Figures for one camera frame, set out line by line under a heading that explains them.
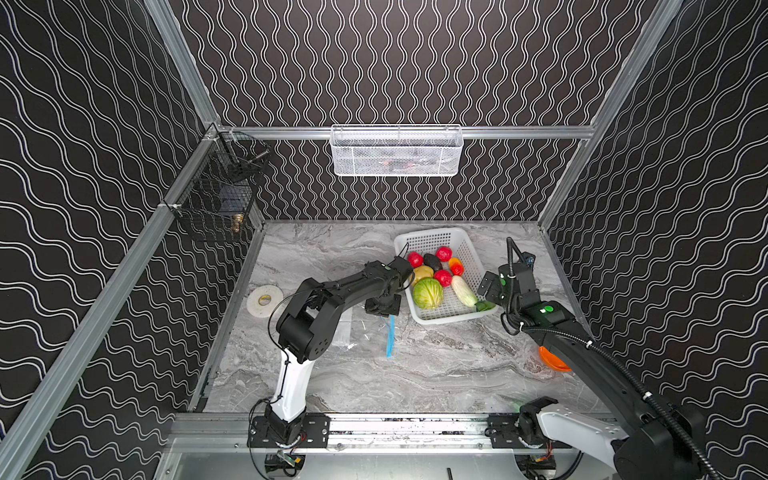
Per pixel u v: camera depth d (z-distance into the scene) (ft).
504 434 2.40
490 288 2.44
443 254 3.42
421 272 3.27
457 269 3.33
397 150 1.99
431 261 3.41
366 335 2.97
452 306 3.17
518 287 1.96
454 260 3.39
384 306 2.66
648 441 1.24
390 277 2.29
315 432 2.44
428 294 2.96
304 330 1.70
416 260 3.38
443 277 3.20
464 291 3.14
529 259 2.27
